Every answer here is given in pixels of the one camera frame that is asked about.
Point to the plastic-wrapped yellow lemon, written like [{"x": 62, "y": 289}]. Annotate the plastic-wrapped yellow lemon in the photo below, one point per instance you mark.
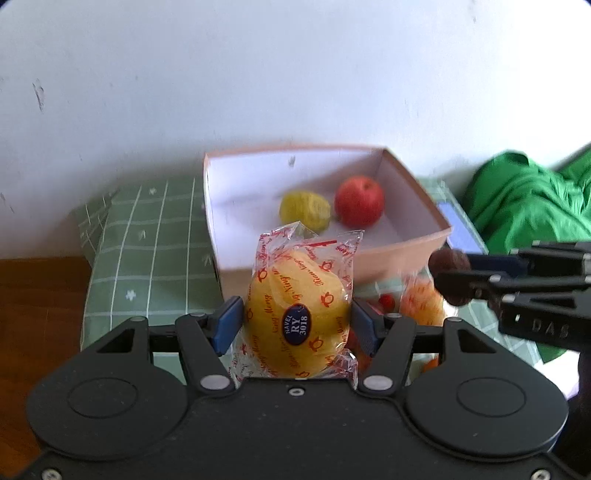
[
  {"x": 286, "y": 295},
  {"x": 422, "y": 300}
]

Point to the cardboard box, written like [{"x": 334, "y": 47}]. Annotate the cardboard box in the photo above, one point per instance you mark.
[{"x": 392, "y": 258}]

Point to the smartphone with lit screen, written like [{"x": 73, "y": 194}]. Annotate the smartphone with lit screen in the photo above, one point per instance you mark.
[{"x": 457, "y": 226}]

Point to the small orange tangerine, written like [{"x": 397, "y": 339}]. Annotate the small orange tangerine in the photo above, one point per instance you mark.
[{"x": 431, "y": 364}]

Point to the small red date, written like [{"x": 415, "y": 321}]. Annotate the small red date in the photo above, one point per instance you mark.
[{"x": 388, "y": 302}]

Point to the wrinkled brown date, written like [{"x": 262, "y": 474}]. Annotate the wrinkled brown date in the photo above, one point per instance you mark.
[{"x": 450, "y": 261}]

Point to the green checked tablecloth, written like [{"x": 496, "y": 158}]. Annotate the green checked tablecloth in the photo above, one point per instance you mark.
[{"x": 138, "y": 258}]

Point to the green pear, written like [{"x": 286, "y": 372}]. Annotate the green pear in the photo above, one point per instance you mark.
[{"x": 304, "y": 210}]

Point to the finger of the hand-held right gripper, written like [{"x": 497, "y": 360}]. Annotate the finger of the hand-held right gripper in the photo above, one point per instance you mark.
[
  {"x": 498, "y": 263},
  {"x": 466, "y": 280}
]

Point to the small red apple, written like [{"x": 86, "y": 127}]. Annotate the small red apple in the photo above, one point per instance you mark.
[{"x": 359, "y": 201}]

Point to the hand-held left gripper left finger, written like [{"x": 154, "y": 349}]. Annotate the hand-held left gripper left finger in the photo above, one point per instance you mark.
[{"x": 228, "y": 323}]

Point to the green cloth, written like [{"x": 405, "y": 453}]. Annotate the green cloth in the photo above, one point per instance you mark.
[{"x": 521, "y": 207}]

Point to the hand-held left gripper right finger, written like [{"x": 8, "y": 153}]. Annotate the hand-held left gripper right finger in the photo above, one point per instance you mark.
[{"x": 364, "y": 323}]

